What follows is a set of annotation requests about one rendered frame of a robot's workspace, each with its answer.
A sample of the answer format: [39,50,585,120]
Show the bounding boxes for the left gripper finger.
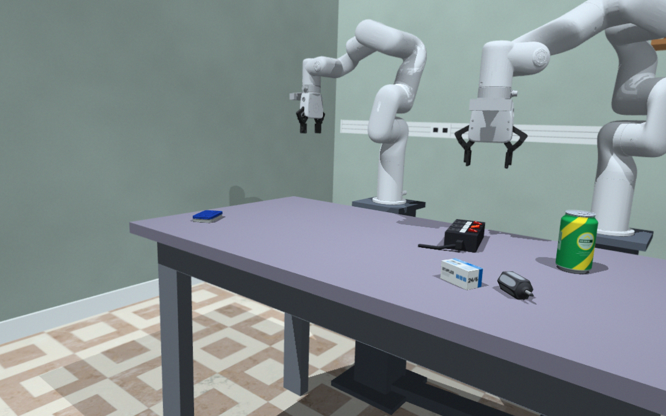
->
[504,126,528,169]
[454,125,475,166]

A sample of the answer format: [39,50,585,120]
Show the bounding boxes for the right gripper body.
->
[300,92,323,118]

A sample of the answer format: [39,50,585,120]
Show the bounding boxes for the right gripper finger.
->
[314,112,325,133]
[296,107,308,134]

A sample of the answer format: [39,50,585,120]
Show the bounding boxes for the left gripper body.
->
[468,102,514,143]

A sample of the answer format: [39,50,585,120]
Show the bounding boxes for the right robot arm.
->
[302,19,427,205]

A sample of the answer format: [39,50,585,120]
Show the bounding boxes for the green and yellow drink can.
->
[555,210,598,274]

